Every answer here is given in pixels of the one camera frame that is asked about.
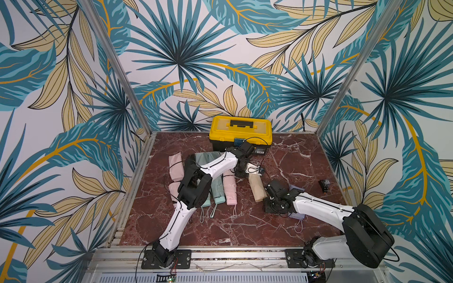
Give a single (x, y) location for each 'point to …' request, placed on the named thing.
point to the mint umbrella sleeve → (204, 157)
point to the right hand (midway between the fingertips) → (267, 207)
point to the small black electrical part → (324, 184)
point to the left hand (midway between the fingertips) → (245, 171)
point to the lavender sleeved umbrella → (296, 215)
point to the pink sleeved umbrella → (230, 187)
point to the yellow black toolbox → (228, 131)
